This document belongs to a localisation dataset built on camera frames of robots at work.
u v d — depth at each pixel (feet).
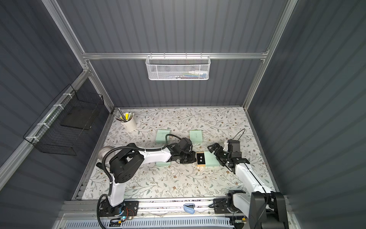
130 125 3.28
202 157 2.93
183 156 2.54
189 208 2.37
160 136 3.25
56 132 2.29
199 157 2.93
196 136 3.24
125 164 1.69
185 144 2.43
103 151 3.06
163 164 2.87
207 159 2.92
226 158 2.19
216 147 2.59
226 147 2.59
